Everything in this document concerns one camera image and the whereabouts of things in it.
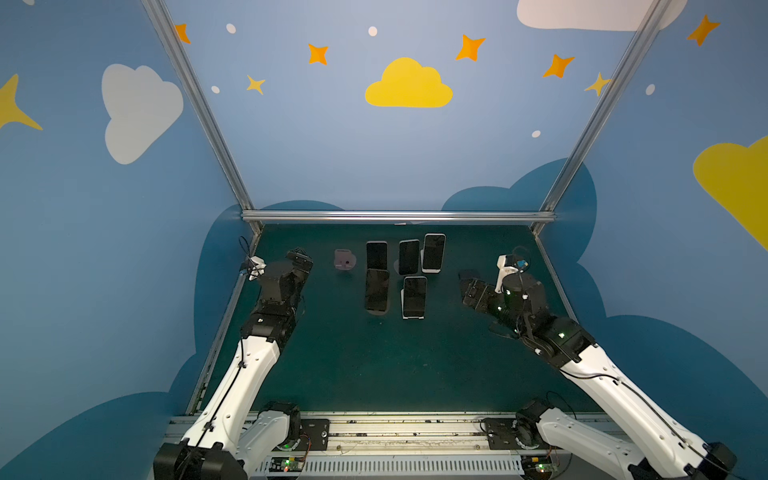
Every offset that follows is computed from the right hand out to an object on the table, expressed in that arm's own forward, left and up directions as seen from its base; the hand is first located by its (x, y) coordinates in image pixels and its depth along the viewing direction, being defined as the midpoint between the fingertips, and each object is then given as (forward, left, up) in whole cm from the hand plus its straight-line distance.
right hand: (476, 282), depth 74 cm
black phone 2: (+20, +17, -15) cm, 30 cm away
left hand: (+5, +45, +1) cm, 45 cm away
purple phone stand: (+23, +40, -23) cm, 51 cm away
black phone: (+18, +27, -13) cm, 34 cm away
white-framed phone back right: (+24, +8, -18) cm, 31 cm away
